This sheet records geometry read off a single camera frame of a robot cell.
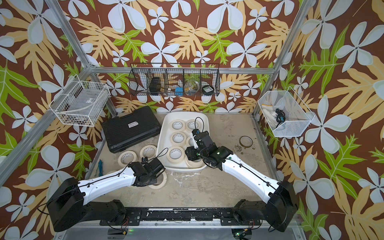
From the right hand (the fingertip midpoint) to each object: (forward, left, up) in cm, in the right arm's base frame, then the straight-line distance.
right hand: (187, 150), depth 79 cm
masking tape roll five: (+32, +9, -16) cm, 37 cm away
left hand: (-10, +20, -15) cm, 27 cm away
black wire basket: (+46, +9, +13) cm, 49 cm away
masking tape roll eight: (+19, +8, -16) cm, 26 cm away
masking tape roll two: (+9, +26, -18) cm, 33 cm away
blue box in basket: (+38, +6, +10) cm, 39 cm away
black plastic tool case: (+21, +47, -11) cm, 53 cm away
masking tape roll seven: (-12, +15, -14) cm, 24 cm away
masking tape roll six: (+32, -3, -16) cm, 36 cm away
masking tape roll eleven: (-3, -4, -12) cm, 13 cm away
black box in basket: (+44, +22, +11) cm, 50 cm away
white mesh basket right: (+11, -56, +15) cm, 59 cm away
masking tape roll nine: (+7, +9, -18) cm, 21 cm away
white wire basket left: (+20, +57, +17) cm, 63 cm away
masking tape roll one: (+5, +40, -17) cm, 44 cm away
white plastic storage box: (+15, +17, -16) cm, 28 cm away
